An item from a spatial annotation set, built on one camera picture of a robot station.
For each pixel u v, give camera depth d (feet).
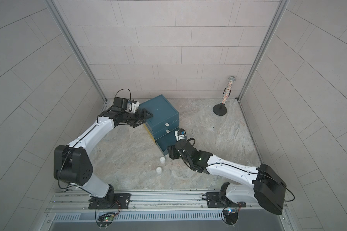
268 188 1.31
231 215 2.23
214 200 2.19
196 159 1.88
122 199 2.34
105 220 2.14
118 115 2.03
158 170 2.59
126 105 2.31
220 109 3.56
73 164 1.40
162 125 2.58
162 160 2.71
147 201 2.37
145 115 2.46
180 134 2.23
